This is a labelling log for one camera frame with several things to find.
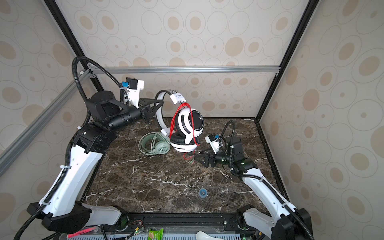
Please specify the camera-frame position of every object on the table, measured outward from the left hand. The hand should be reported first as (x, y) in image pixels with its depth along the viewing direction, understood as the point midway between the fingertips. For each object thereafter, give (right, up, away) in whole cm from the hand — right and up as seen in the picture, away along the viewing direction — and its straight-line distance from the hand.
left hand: (163, 100), depth 52 cm
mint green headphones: (-16, -19, +44) cm, 51 cm away
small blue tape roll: (+16, -45, +31) cm, 57 cm away
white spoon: (+14, -60, +17) cm, 64 cm away
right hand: (+14, -23, +22) cm, 34 cm away
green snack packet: (-7, -58, +15) cm, 61 cm away
